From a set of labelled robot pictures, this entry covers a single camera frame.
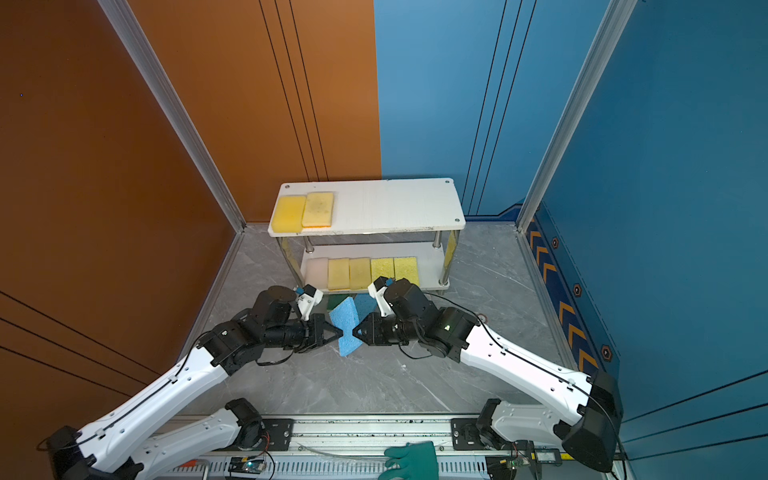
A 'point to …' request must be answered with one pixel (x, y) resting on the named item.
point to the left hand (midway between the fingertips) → (345, 332)
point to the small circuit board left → (246, 465)
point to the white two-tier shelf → (377, 207)
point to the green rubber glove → (416, 461)
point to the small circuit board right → (503, 467)
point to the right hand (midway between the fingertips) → (351, 335)
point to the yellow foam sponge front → (339, 274)
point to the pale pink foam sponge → (317, 273)
